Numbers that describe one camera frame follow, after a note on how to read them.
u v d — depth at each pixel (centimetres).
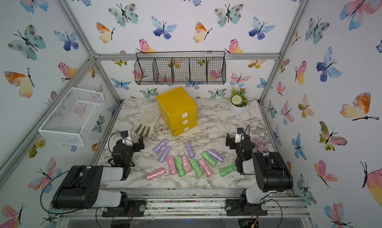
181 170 84
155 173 83
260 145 85
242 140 78
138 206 74
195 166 85
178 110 87
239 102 99
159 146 94
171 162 87
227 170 84
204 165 86
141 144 83
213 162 87
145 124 105
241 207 70
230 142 83
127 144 77
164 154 91
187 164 86
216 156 89
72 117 86
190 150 93
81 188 44
